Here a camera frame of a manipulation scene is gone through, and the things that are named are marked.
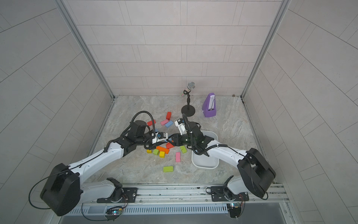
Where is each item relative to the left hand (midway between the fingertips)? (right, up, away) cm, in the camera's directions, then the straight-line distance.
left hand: (167, 136), depth 80 cm
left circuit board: (-24, -33, -14) cm, 43 cm away
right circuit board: (+35, -34, -10) cm, 50 cm away
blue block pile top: (-1, +5, +19) cm, 20 cm away
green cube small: (-8, -10, +4) cm, 13 cm away
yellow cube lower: (-4, -12, +4) cm, 13 cm away
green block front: (+1, -18, -1) cm, 18 cm away
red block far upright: (-2, +11, +23) cm, 26 cm away
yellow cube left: (-13, -10, +6) cm, 17 cm away
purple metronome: (+27, +18, +19) cm, 38 cm away
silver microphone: (+14, +31, +6) cm, 34 cm away
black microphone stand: (+13, +15, +27) cm, 34 cm away
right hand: (+1, -1, -2) cm, 3 cm away
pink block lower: (+6, -14, +5) cm, 16 cm away
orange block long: (-4, -9, +7) cm, 12 cm away
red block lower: (0, -8, +9) cm, 12 cm away
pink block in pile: (-5, +7, +20) cm, 21 cm away
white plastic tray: (+21, -14, -1) cm, 25 cm away
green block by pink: (+9, -9, +7) cm, 15 cm away
